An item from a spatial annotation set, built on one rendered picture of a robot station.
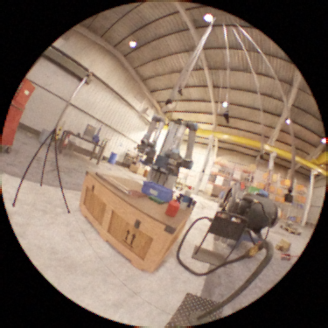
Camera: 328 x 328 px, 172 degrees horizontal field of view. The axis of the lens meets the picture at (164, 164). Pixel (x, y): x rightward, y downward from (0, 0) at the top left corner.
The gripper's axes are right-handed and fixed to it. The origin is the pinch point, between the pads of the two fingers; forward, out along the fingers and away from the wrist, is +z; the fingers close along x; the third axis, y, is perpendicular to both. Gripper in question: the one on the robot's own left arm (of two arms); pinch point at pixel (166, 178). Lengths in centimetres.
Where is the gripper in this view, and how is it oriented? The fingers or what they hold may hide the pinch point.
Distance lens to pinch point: 119.2
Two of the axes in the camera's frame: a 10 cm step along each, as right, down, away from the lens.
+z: -3.4, 9.4, -0.8
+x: 3.7, 2.2, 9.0
